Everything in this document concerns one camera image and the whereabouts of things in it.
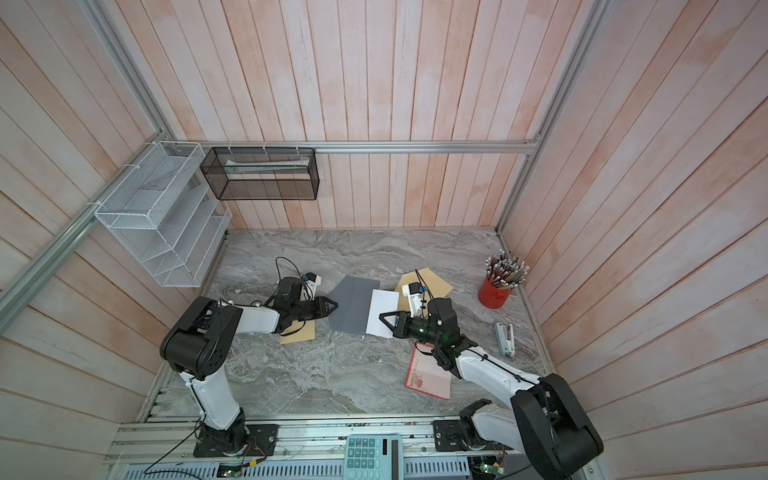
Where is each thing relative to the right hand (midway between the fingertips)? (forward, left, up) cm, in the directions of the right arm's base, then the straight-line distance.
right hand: (380, 316), depth 81 cm
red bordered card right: (-11, -13, -13) cm, 22 cm away
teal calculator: (-31, +1, -12) cm, 34 cm away
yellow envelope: (-3, +25, -7) cm, 26 cm away
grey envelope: (+11, +11, -12) cm, 20 cm away
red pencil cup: (+11, -35, -7) cm, 38 cm away
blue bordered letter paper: (+3, 0, +3) cm, 4 cm away
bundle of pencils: (+13, -36, +3) cm, 39 cm away
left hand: (+9, +15, -12) cm, 22 cm away
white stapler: (0, -38, -12) cm, 39 cm away
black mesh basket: (+50, +43, +13) cm, 67 cm away
